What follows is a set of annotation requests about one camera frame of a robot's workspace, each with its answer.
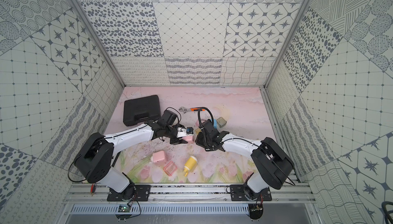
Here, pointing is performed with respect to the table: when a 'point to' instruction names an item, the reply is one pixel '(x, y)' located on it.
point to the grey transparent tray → (221, 121)
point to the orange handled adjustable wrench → (184, 109)
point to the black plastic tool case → (136, 111)
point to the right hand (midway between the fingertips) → (197, 142)
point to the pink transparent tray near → (170, 168)
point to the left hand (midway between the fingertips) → (190, 137)
